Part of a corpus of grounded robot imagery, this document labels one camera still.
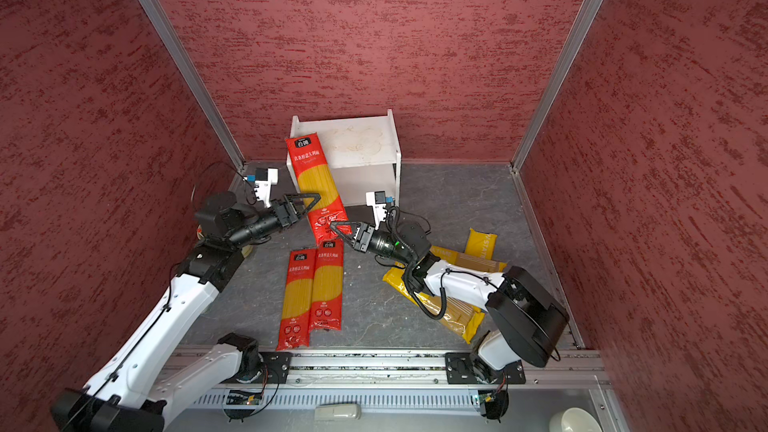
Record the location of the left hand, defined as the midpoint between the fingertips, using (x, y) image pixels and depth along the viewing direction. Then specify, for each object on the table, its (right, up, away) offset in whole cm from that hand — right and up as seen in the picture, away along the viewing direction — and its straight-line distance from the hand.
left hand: (318, 207), depth 67 cm
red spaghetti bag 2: (-9, -33, +10) cm, 36 cm away
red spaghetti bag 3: (-3, -24, +20) cm, 31 cm away
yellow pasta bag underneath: (+46, -14, +28) cm, 56 cm away
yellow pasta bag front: (+36, -31, +12) cm, 50 cm away
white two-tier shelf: (+9, +14, +11) cm, 20 cm away
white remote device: (+5, -46, -2) cm, 46 cm away
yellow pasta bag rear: (+41, -18, +25) cm, 51 cm away
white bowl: (+56, -46, -5) cm, 73 cm away
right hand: (+3, -6, 0) cm, 6 cm away
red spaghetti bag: (-1, +7, +2) cm, 7 cm away
